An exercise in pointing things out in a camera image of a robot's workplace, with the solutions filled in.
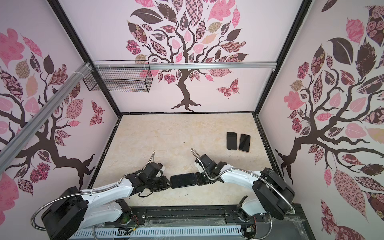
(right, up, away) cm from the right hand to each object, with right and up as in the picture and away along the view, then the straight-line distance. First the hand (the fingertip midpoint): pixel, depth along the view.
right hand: (195, 180), depth 84 cm
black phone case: (-7, -1, +1) cm, 7 cm away
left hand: (-14, -4, -1) cm, 15 cm away
